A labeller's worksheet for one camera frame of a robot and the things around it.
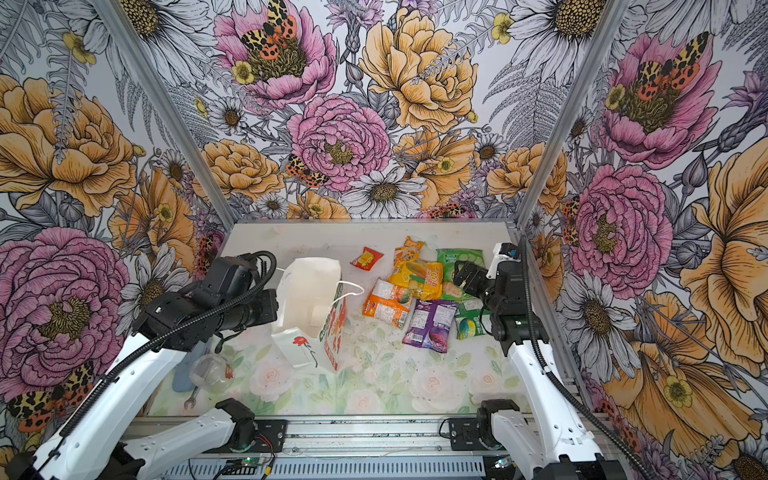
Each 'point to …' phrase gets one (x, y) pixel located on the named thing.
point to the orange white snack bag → (388, 302)
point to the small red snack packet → (368, 259)
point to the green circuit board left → (251, 461)
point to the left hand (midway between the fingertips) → (274, 317)
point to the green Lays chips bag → (447, 257)
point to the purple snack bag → (430, 324)
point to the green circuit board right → (502, 463)
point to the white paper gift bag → (311, 312)
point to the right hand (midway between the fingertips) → (467, 276)
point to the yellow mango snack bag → (423, 279)
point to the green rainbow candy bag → (471, 319)
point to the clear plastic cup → (212, 372)
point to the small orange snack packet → (409, 252)
